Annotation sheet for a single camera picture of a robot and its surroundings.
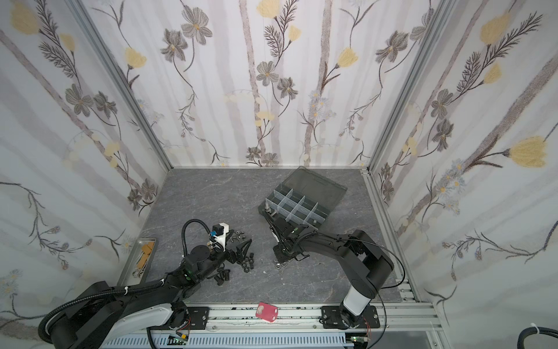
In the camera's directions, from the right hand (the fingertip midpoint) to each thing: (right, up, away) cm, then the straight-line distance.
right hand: (281, 252), depth 88 cm
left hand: (-14, +9, -7) cm, 18 cm away
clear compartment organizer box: (+11, +22, +14) cm, 28 cm away
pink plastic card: (-5, -17, -13) cm, 22 cm away
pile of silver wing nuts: (-19, +5, +5) cm, 20 cm away
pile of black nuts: (-14, -4, -2) cm, 14 cm away
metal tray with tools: (-59, -6, -2) cm, 59 cm away
